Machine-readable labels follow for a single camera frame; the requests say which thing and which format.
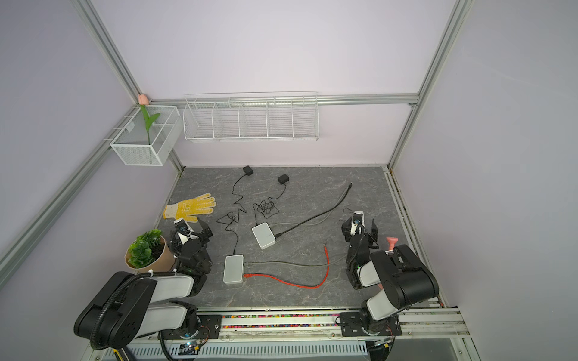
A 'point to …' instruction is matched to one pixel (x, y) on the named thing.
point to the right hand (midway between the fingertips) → (365, 222)
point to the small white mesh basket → (149, 135)
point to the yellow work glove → (187, 210)
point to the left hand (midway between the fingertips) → (188, 226)
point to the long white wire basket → (252, 116)
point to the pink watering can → (391, 240)
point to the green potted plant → (150, 252)
